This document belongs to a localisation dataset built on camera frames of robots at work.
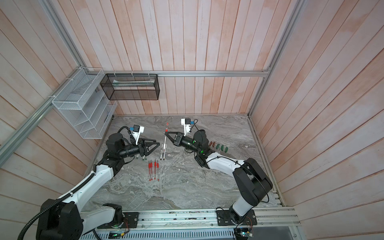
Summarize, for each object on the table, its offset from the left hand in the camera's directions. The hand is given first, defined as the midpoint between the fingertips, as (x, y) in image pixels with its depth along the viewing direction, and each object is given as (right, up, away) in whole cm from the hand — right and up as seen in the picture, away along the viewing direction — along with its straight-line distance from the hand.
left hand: (157, 145), depth 75 cm
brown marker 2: (0, -8, +22) cm, 24 cm away
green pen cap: (+39, -4, +25) cm, 47 cm away
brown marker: (-3, -7, +23) cm, 24 cm away
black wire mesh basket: (-26, +39, +31) cm, 56 cm away
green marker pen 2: (-13, -11, +20) cm, 26 cm away
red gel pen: (+5, +8, -1) cm, 9 cm away
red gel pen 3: (-7, -17, +15) cm, 24 cm away
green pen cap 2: (+42, -6, +25) cm, 49 cm away
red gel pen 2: (-8, -18, +15) cm, 24 cm away
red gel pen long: (-3, -16, +17) cm, 23 cm away
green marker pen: (-14, -11, +20) cm, 27 cm away
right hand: (+4, +5, -2) cm, 7 cm away
